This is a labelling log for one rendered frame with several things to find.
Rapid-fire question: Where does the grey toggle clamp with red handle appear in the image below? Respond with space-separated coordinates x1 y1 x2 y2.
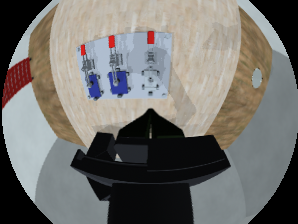
81 44 95 88

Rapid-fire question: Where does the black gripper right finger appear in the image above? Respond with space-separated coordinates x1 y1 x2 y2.
151 108 185 138

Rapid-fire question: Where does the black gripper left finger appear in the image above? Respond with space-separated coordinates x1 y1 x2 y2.
117 108 151 138

